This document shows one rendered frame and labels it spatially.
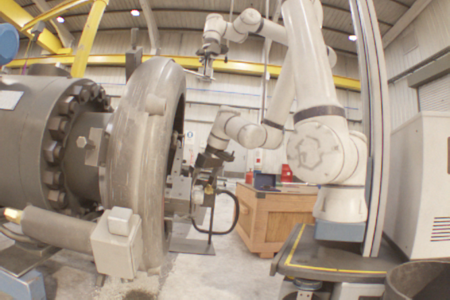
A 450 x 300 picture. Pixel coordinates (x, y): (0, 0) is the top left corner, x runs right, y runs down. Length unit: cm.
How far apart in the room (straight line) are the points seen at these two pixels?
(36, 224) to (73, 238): 10
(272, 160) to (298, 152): 1120
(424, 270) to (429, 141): 41
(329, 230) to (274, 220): 93
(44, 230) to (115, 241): 18
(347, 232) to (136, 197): 58
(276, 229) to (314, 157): 114
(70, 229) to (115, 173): 16
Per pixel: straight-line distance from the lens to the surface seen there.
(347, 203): 75
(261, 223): 160
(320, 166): 57
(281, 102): 90
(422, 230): 88
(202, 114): 1183
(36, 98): 82
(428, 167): 86
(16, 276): 75
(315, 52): 70
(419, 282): 86
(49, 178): 74
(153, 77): 59
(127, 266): 49
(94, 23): 503
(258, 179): 175
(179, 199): 67
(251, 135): 79
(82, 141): 44
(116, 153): 51
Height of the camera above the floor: 63
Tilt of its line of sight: 8 degrees up
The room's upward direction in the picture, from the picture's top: 6 degrees clockwise
